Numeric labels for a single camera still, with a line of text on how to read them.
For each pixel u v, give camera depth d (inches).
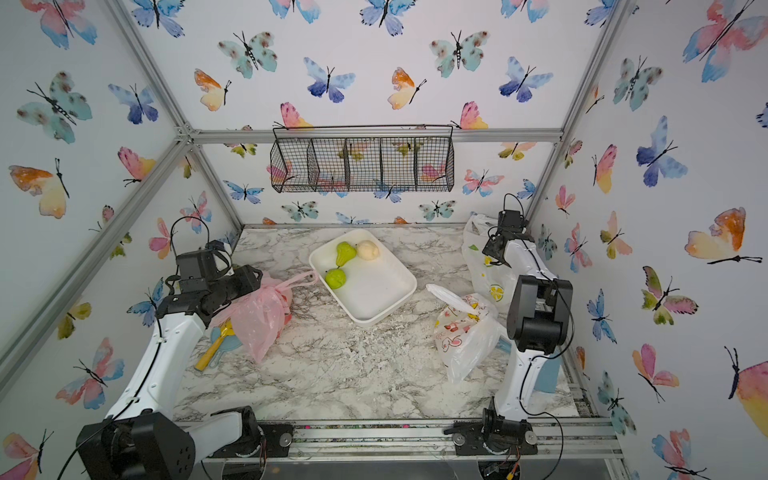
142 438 15.0
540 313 21.4
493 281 38.3
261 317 31.0
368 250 41.9
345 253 42.3
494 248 29.7
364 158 38.6
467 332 31.0
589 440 29.5
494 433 25.8
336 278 38.8
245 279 27.9
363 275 41.4
